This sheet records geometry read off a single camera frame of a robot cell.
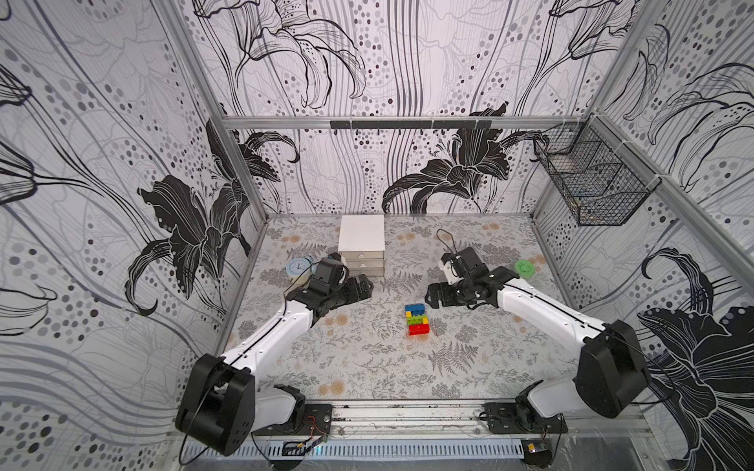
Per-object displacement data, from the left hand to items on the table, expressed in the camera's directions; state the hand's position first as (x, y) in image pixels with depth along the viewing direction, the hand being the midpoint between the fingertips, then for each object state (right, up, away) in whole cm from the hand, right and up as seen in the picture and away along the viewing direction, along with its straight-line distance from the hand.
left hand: (364, 295), depth 85 cm
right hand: (+23, 0, +1) cm, 23 cm away
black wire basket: (+72, +36, +3) cm, 81 cm away
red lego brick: (+16, -11, +2) cm, 20 cm away
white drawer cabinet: (-1, +15, +8) cm, 17 cm away
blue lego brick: (+16, -5, +5) cm, 18 cm away
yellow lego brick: (+19, -8, +3) cm, 21 cm away
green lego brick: (+16, -8, +3) cm, 18 cm away
